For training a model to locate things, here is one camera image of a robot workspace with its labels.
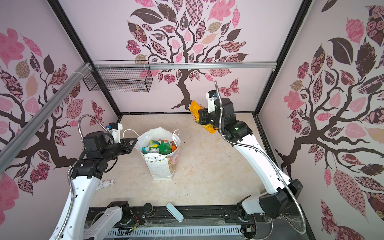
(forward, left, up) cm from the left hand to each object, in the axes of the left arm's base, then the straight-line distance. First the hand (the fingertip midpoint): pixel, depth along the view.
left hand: (137, 142), depth 71 cm
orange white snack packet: (+4, -16, -12) cm, 21 cm away
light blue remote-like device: (-27, -19, -22) cm, 40 cm away
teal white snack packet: (+2, -6, -9) cm, 11 cm away
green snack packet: (+2, -12, -9) cm, 15 cm away
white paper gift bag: (-8, -12, -10) cm, 18 cm away
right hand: (+11, -31, +12) cm, 35 cm away
